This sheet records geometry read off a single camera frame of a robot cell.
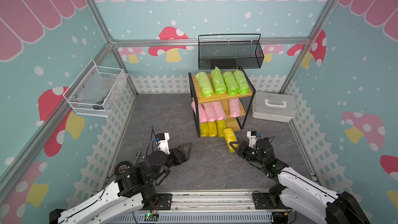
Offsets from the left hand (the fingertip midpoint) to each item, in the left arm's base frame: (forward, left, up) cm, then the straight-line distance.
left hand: (187, 150), depth 69 cm
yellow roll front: (+22, -12, -18) cm, 31 cm away
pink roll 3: (+20, -16, +1) cm, 26 cm away
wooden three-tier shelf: (+28, -28, -20) cm, 45 cm away
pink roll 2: (+22, -10, 0) cm, 24 cm away
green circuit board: (-23, +17, -24) cm, 38 cm away
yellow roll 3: (+12, -21, -9) cm, 26 cm away
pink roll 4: (+26, -24, 0) cm, 35 cm away
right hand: (+8, -21, -9) cm, 24 cm away
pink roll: (+19, -6, 0) cm, 20 cm away
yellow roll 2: (+23, -18, -17) cm, 34 cm away
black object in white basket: (+14, +40, +12) cm, 44 cm away
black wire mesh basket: (+58, -22, +14) cm, 64 cm away
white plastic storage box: (+34, -51, -9) cm, 62 cm away
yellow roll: (+20, -7, -16) cm, 27 cm away
